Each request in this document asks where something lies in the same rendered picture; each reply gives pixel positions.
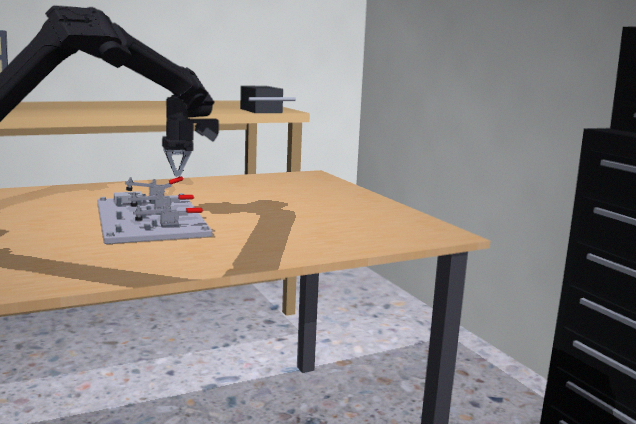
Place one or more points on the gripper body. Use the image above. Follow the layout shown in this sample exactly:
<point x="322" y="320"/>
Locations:
<point x="172" y="134"/>

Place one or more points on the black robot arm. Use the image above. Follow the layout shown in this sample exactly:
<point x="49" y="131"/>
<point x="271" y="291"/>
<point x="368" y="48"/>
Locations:
<point x="60" y="37"/>

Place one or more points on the black toggle clamp with red handle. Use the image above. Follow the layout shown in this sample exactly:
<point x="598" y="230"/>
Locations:
<point x="158" y="201"/>
<point x="169" y="216"/>

